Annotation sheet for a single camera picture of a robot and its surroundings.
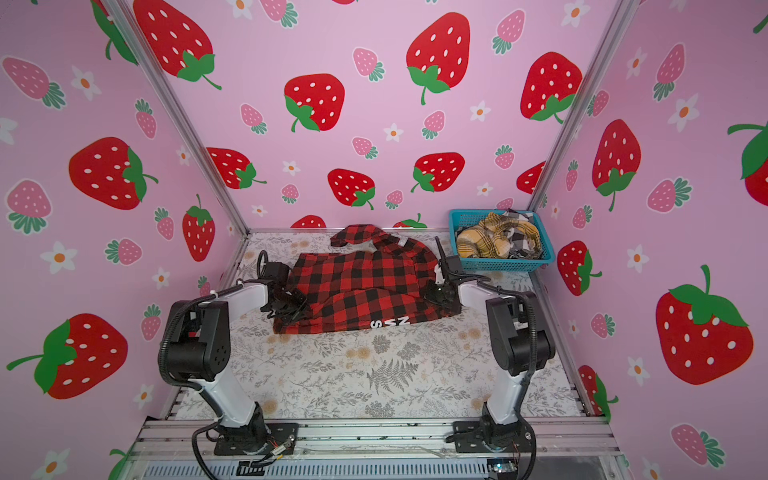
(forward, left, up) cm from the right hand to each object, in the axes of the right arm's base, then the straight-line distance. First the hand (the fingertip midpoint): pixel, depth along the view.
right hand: (422, 294), depth 98 cm
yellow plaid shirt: (+22, -23, +7) cm, 32 cm away
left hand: (-9, +36, -1) cm, 37 cm away
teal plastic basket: (+15, -33, +5) cm, 37 cm away
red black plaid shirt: (+4, +21, -1) cm, 22 cm away
